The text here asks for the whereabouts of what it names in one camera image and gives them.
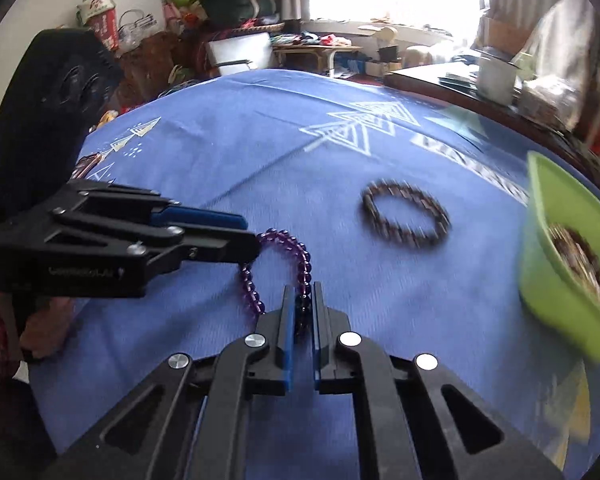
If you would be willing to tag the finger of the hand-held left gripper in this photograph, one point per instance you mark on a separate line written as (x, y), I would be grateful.
(220, 247)
(205, 218)

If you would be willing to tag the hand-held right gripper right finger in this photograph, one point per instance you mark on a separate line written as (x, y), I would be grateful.
(317, 340)

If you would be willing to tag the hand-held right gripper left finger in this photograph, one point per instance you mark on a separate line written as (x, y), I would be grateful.
(291, 340)

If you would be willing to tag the green plastic basket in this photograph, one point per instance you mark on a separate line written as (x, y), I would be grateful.
(545, 280)

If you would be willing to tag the person's left hand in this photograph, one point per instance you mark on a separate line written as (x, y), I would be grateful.
(47, 327)

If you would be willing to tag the blue printed tablecloth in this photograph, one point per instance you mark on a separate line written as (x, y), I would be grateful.
(230, 135)

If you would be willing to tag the brown patterned cloth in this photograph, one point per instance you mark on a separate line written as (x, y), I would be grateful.
(150, 65)

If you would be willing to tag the red and white pack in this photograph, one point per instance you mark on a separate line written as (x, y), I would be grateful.
(100, 20)

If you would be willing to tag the wooden armchair with cushion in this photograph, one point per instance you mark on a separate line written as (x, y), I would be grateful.
(237, 52)

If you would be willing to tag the low wooden table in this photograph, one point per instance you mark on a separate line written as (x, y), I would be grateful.
(315, 52)

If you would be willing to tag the dark duffel bag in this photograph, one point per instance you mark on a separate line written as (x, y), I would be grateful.
(240, 2)

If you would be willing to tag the white bedding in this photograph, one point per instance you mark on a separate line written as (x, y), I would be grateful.
(425, 55)

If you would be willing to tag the person's dark clothing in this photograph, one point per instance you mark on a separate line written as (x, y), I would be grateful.
(10, 425)

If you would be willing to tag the small cards stack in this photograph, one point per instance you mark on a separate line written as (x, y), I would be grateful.
(457, 82)

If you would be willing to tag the cardboard box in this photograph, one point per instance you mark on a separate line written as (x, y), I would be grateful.
(505, 35)

